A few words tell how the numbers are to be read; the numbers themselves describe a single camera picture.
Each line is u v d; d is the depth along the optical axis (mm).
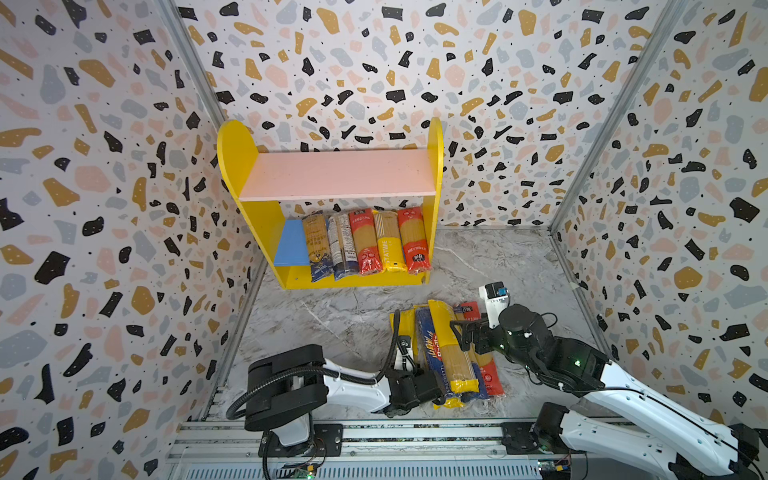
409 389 645
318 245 923
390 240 955
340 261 898
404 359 732
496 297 604
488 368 835
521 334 489
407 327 900
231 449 733
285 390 452
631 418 452
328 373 464
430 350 838
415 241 948
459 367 780
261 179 766
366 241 942
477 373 810
